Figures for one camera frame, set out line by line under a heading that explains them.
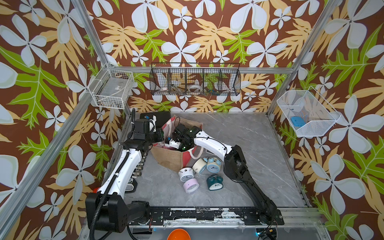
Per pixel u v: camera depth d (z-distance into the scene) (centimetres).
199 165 86
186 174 82
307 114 82
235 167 61
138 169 89
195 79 97
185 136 70
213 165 85
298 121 82
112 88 86
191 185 77
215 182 78
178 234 66
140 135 61
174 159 77
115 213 40
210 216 75
